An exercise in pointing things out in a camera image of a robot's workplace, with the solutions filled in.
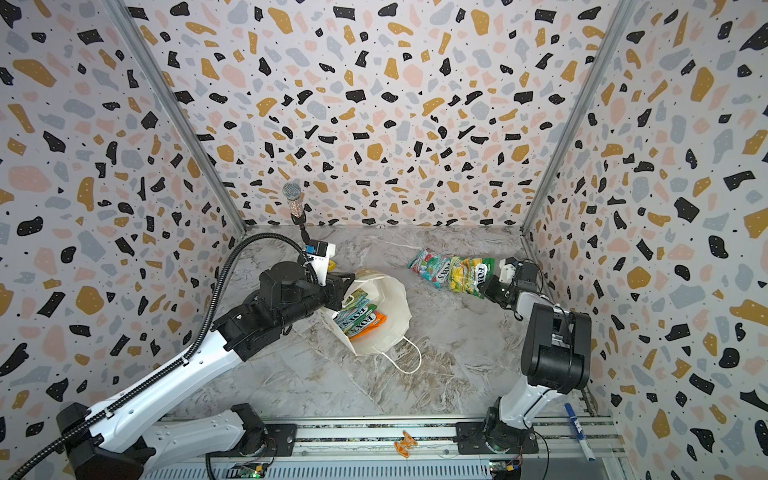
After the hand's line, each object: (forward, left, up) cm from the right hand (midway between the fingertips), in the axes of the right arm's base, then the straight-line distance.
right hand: (478, 277), depth 96 cm
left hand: (-16, +35, +24) cm, 45 cm away
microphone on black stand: (+13, +56, +23) cm, 62 cm away
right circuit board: (-49, -1, -9) cm, 50 cm away
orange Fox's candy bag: (-15, +31, -1) cm, 34 cm away
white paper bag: (-7, +28, -1) cm, 29 cm away
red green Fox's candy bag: (+8, +13, -7) cm, 17 cm away
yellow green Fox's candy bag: (+2, +3, -1) cm, 4 cm away
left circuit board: (-51, +60, -8) cm, 79 cm away
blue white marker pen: (-39, -21, -8) cm, 45 cm away
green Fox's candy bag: (-14, +37, +2) cm, 40 cm away
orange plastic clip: (-45, +23, -7) cm, 51 cm away
